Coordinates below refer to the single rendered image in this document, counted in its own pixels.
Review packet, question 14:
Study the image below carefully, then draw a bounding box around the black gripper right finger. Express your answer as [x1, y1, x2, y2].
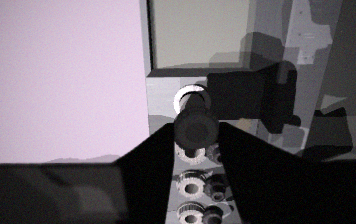
[217, 122, 356, 224]

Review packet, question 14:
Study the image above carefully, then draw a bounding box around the white cylinder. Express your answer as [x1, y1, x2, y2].
[173, 94, 219, 152]

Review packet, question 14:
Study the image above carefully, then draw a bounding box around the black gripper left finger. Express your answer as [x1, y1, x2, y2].
[0, 123, 175, 224]

